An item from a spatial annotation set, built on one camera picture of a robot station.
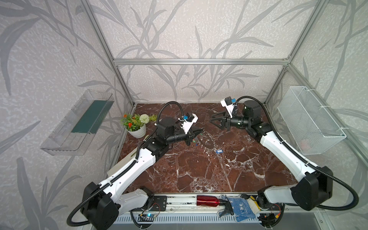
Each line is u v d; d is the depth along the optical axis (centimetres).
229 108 63
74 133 65
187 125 60
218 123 66
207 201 71
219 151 94
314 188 40
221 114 70
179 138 61
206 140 99
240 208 72
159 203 74
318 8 72
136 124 90
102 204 37
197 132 69
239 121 63
